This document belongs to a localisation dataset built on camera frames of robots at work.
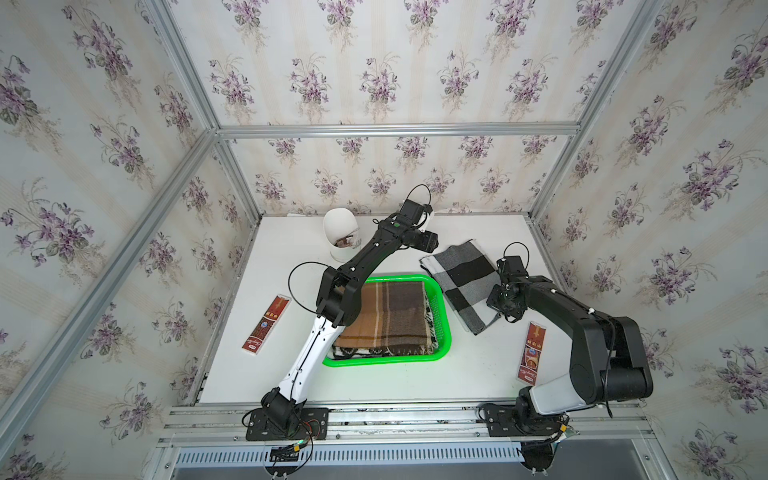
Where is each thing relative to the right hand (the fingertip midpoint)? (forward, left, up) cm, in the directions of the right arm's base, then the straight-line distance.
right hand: (500, 305), depth 92 cm
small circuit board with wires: (-39, +59, -4) cm, 71 cm away
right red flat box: (-15, -6, -2) cm, 16 cm away
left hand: (+20, +21, +6) cm, 30 cm away
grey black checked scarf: (+8, +9, 0) cm, 12 cm away
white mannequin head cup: (+23, +52, +10) cm, 57 cm away
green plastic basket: (+4, +20, +4) cm, 20 cm away
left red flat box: (-8, +72, 0) cm, 73 cm away
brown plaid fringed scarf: (-7, +34, +6) cm, 35 cm away
